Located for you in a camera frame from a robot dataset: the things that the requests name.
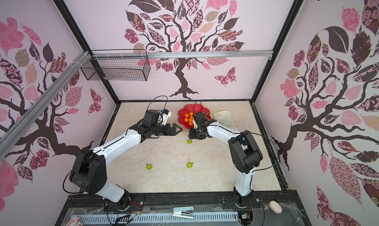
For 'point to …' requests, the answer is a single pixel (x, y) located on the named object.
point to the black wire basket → (117, 65)
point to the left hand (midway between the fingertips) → (176, 131)
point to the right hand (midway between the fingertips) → (191, 134)
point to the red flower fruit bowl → (189, 108)
